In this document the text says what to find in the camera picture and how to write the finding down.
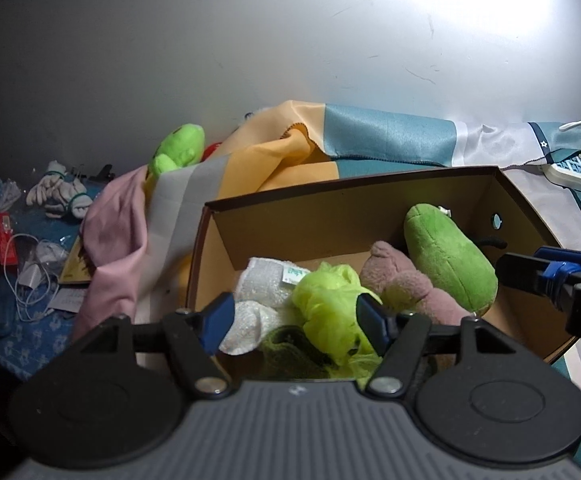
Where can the green avocado plush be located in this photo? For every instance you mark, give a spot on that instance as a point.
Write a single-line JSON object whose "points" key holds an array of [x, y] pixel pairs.
{"points": [[445, 260]]}

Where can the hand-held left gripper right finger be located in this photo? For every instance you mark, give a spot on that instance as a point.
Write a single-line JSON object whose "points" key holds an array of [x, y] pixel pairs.
{"points": [[370, 320]]}

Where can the dusty pink plush toy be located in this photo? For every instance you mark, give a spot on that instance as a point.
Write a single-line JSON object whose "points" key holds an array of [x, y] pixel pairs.
{"points": [[410, 290]]}

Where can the brown cardboard box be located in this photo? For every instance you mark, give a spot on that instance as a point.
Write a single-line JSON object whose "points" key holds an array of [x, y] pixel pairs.
{"points": [[320, 220]]}

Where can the yellow book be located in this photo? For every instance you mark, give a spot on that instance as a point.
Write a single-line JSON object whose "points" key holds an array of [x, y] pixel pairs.
{"points": [[75, 265]]}

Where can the white power strip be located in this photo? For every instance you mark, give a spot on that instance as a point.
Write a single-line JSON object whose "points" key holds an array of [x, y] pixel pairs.
{"points": [[570, 175]]}

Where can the neon green mesh pouf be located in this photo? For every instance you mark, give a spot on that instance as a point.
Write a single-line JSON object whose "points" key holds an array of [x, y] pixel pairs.
{"points": [[325, 305]]}

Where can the red packet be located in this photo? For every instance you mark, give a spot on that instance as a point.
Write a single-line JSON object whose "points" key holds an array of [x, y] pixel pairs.
{"points": [[4, 240]]}

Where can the small red plush piece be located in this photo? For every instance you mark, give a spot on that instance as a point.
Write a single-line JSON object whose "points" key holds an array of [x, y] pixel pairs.
{"points": [[211, 151]]}

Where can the black clip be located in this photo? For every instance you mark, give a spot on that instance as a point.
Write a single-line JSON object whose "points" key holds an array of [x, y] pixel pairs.
{"points": [[100, 172]]}

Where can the green fabric item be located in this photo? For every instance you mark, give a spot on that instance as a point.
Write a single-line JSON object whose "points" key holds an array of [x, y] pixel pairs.
{"points": [[285, 355]]}

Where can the blue patterned mat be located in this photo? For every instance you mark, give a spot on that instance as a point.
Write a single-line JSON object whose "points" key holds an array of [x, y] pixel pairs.
{"points": [[25, 345]]}

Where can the teal grey striped bedsheet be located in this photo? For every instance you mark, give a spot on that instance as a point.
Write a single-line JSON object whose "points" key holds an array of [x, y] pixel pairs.
{"points": [[395, 135]]}

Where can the white towel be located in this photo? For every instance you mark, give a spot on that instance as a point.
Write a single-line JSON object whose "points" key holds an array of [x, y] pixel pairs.
{"points": [[260, 285]]}

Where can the bright green frog plush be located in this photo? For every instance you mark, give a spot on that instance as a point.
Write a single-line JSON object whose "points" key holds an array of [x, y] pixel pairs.
{"points": [[180, 142]]}

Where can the pink cloth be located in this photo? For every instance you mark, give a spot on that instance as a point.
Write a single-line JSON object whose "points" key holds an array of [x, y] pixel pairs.
{"points": [[115, 240]]}

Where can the white paper card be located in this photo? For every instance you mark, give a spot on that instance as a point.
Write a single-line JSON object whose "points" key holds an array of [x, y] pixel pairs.
{"points": [[70, 302]]}

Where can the bundle of white knit gloves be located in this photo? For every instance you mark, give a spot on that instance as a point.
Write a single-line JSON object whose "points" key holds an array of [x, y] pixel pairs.
{"points": [[55, 190]]}

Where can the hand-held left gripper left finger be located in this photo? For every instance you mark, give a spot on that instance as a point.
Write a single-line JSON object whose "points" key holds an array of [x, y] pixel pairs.
{"points": [[218, 322]]}

